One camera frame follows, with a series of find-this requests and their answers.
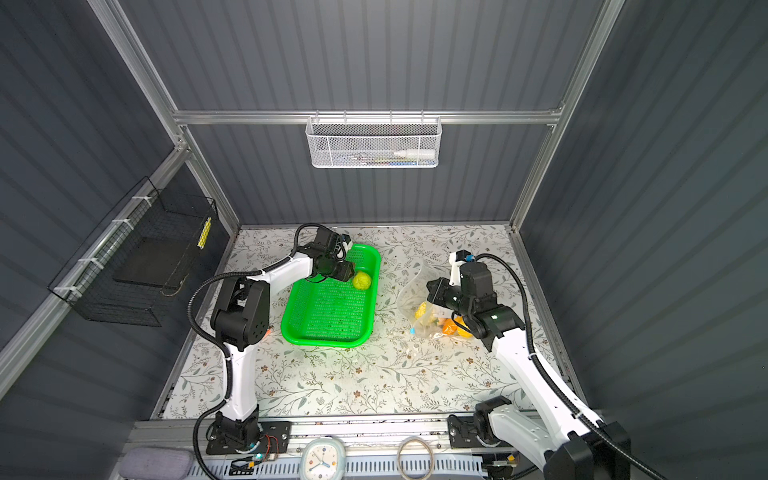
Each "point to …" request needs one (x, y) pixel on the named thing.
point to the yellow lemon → (464, 333)
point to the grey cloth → (155, 463)
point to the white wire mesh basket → (373, 141)
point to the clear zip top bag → (412, 295)
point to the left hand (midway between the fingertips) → (347, 269)
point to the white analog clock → (322, 458)
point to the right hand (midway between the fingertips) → (430, 285)
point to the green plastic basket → (334, 312)
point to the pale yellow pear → (421, 311)
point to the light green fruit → (361, 280)
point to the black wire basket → (140, 256)
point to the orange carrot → (449, 327)
